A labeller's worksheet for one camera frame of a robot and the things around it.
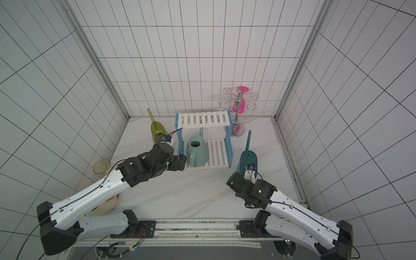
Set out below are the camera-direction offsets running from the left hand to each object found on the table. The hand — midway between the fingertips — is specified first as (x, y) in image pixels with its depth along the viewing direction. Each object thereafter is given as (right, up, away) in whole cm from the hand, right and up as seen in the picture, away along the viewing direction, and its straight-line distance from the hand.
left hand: (174, 161), depth 74 cm
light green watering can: (+10, +4, +8) cm, 14 cm away
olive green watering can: (-18, +15, +31) cm, 38 cm away
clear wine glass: (+24, +31, +16) cm, 42 cm away
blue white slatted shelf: (+24, 0, +24) cm, 34 cm away
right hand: (+30, -13, +2) cm, 33 cm away
